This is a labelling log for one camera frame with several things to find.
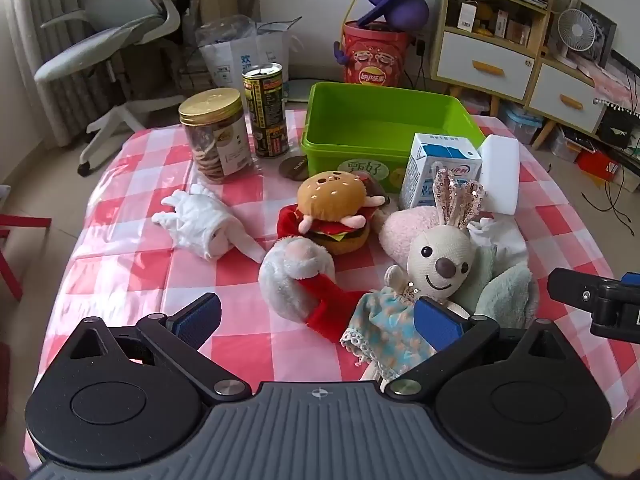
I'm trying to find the cookie jar with gold lid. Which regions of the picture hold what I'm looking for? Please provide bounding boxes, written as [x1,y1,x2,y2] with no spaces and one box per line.
[178,87,254,184]

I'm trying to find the clear plastic bag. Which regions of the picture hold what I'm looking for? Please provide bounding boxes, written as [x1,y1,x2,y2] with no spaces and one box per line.
[196,15,258,86]

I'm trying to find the red white checked tablecloth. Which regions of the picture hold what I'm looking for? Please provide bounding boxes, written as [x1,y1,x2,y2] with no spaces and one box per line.
[30,115,628,441]

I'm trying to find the rabbit plush doll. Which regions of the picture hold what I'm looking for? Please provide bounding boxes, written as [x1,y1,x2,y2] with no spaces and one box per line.
[340,162,488,393]

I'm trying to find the tall wooden shelf cabinet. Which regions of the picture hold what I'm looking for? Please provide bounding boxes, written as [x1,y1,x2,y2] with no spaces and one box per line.
[430,0,558,111]

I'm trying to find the white glove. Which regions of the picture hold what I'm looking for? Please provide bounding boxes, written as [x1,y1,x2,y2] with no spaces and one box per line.
[151,182,267,264]
[467,212,528,261]

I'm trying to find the white plush with red scarf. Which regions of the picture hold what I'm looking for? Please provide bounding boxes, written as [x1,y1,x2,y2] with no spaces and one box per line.
[257,236,371,343]

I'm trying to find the red snack bucket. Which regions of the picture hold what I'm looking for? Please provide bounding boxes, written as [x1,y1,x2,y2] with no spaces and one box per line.
[333,20,418,88]

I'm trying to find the grey office chair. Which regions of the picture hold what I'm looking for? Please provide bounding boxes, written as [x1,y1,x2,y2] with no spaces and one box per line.
[34,0,188,177]

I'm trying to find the green plastic bin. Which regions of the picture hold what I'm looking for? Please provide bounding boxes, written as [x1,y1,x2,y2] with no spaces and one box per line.
[299,81,487,196]

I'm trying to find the burger plush toy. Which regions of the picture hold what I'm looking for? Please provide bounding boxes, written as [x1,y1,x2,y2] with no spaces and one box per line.
[277,170,388,257]

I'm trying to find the red box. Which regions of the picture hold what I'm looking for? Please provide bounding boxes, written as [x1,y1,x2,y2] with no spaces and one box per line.
[575,150,621,181]

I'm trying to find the light green plush cloth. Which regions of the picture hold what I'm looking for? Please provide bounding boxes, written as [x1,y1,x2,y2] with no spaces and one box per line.
[467,245,541,331]

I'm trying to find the white sponge block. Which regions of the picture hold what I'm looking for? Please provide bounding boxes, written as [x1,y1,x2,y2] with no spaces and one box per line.
[476,135,522,217]

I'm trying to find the blue white milk carton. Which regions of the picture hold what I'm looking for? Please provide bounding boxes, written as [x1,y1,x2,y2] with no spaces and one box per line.
[398,132,483,211]

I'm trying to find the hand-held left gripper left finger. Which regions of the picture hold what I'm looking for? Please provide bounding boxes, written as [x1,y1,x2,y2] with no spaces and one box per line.
[65,292,253,403]

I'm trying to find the dark picture frame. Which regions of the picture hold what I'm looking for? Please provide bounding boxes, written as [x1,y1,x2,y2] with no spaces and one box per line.
[575,0,618,68]

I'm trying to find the purple ringed ball toy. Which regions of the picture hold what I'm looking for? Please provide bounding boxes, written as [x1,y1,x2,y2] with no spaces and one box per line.
[357,0,433,31]

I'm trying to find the white desk fan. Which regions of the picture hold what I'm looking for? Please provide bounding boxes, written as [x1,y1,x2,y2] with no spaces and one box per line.
[552,8,598,61]

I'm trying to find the low white drawer cabinet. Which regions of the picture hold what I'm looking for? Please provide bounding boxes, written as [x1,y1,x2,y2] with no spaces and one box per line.
[525,55,621,136]

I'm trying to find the clear storage box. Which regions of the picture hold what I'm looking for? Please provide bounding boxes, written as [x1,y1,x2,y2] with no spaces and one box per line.
[500,105,543,146]

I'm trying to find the white shopping bag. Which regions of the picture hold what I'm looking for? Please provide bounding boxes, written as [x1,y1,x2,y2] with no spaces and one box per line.
[202,17,301,88]

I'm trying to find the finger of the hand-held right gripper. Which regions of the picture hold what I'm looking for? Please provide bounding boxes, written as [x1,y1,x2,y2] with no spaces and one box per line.
[546,267,640,346]

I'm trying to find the tall black yellow can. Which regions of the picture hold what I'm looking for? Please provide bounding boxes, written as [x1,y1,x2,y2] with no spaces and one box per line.
[242,62,291,159]

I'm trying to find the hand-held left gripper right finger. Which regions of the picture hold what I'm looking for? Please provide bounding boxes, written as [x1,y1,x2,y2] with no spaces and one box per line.
[385,295,571,403]

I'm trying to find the red chair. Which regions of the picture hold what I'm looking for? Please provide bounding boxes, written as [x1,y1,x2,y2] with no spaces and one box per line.
[0,212,53,301]

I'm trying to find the pink cloth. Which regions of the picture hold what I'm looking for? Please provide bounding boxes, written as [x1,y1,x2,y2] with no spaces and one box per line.
[575,50,640,116]

